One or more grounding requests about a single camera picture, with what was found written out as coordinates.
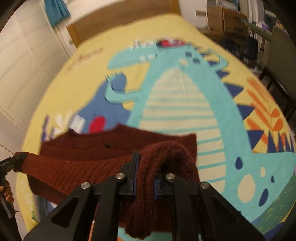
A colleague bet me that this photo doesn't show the dark red knit sweater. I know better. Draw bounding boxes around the dark red knit sweater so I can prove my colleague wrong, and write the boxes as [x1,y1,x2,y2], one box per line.
[15,125,200,240]

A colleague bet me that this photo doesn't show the person's left hand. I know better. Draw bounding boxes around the person's left hand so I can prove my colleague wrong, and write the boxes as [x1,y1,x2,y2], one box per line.
[0,180,14,204]

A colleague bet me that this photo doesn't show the white wardrobe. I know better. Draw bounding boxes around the white wardrobe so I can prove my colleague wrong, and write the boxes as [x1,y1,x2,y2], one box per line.
[1,1,68,160]

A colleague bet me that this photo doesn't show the yellow dinosaur bedspread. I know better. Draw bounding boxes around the yellow dinosaur bedspread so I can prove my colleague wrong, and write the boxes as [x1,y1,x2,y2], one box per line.
[23,14,295,240]

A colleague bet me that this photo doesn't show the grey chair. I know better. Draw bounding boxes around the grey chair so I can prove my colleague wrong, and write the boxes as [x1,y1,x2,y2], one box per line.
[259,27,296,121]

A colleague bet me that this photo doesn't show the teal curtain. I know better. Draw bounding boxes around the teal curtain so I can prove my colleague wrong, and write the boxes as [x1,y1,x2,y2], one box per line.
[44,0,71,28]

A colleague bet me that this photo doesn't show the dark bag on floor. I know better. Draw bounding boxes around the dark bag on floor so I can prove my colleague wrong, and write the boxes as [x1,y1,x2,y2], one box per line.
[243,31,258,61]

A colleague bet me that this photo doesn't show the wooden headboard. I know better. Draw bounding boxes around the wooden headboard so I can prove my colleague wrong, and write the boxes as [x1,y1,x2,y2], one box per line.
[66,0,181,47]

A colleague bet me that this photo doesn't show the wooden nightstand drawers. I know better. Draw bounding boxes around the wooden nightstand drawers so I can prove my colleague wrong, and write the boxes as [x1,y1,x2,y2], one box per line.
[207,6,248,36]

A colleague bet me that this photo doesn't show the cluttered desk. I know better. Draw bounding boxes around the cluttered desk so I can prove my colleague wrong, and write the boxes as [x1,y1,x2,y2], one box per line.
[241,10,279,42]

